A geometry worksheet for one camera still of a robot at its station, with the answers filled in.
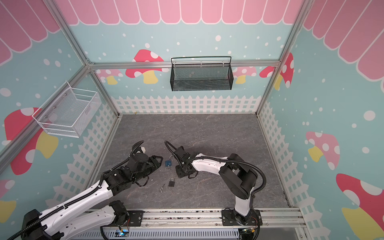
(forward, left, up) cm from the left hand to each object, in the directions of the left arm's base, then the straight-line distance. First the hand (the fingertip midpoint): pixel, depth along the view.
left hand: (161, 163), depth 79 cm
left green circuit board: (-30, +17, -16) cm, 38 cm away
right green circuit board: (-28, -45, -14) cm, 54 cm away
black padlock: (-6, -5, -13) cm, 15 cm away
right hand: (0, -9, -12) cm, 15 cm away
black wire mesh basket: (+52, -21, +21) cm, 60 cm away
